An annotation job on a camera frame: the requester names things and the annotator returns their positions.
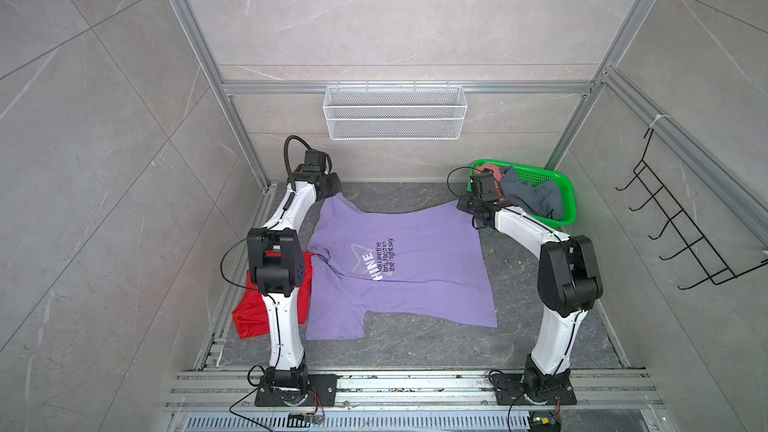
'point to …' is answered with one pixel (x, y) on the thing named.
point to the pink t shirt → (496, 171)
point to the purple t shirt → (427, 264)
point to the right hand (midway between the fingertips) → (465, 196)
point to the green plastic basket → (535, 176)
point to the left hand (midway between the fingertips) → (334, 179)
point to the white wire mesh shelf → (395, 112)
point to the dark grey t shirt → (544, 198)
